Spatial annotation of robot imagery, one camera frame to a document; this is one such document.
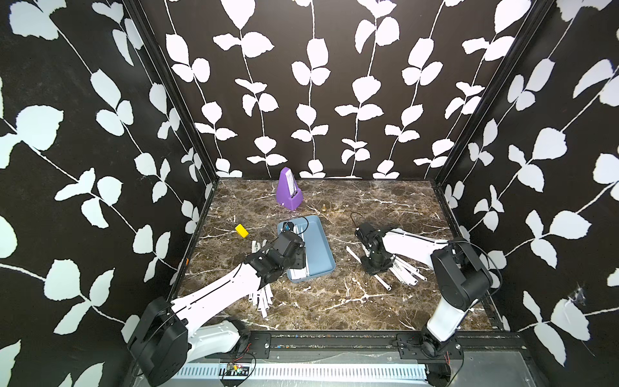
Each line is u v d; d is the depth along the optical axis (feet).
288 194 3.43
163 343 1.29
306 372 2.30
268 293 2.79
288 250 2.05
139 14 2.30
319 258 3.11
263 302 2.71
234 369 2.31
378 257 2.52
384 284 2.88
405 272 2.96
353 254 3.13
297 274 2.90
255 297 2.73
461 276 1.57
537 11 2.28
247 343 2.13
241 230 3.29
